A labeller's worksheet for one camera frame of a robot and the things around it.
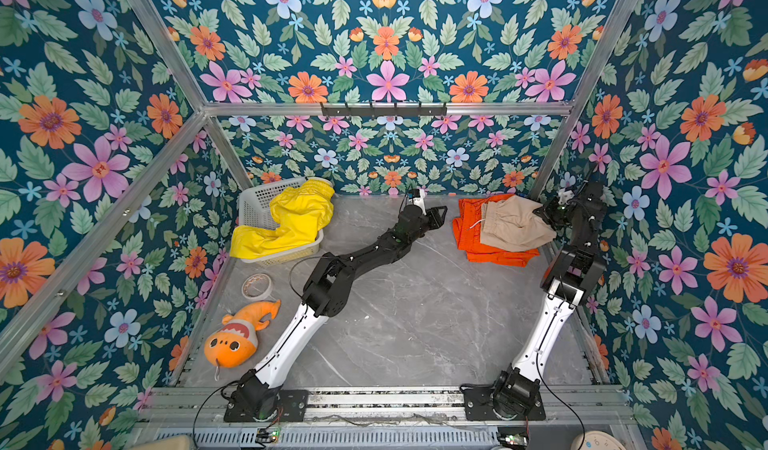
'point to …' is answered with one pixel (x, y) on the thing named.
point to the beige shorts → (510, 224)
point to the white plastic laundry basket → (255, 213)
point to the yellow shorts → (301, 209)
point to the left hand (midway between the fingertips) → (450, 200)
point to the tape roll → (264, 294)
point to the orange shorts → (466, 231)
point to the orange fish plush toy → (237, 339)
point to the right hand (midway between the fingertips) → (541, 208)
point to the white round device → (597, 440)
